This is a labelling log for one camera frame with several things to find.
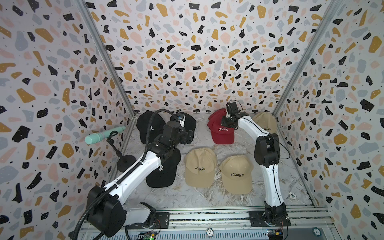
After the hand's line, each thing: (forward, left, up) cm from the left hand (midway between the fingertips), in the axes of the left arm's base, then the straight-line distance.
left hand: (186, 128), depth 80 cm
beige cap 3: (-17, -28, -19) cm, 38 cm away
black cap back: (+22, 0, -21) cm, 30 cm away
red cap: (+12, -22, -21) cm, 33 cm away
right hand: (+19, -26, -17) cm, 36 cm away
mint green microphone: (-13, +37, +10) cm, 40 cm away
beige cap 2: (-12, -8, -20) cm, 24 cm away
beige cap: (+20, -55, -17) cm, 61 cm away
